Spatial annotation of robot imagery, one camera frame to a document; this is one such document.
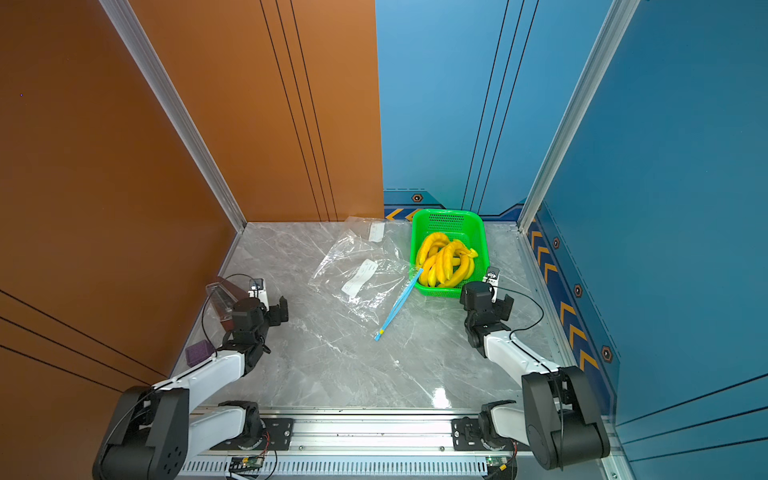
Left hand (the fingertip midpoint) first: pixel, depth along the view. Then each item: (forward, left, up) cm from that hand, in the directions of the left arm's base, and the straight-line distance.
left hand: (266, 295), depth 90 cm
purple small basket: (-16, +16, -4) cm, 23 cm away
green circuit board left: (-41, -3, -11) cm, 42 cm away
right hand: (+2, -67, +1) cm, 67 cm away
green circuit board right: (-39, -64, -11) cm, 76 cm away
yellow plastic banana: (+13, -48, +2) cm, 50 cm away
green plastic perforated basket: (+34, -67, -5) cm, 75 cm away
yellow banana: (+10, -56, +4) cm, 57 cm away
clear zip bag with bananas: (+34, -40, -8) cm, 53 cm away
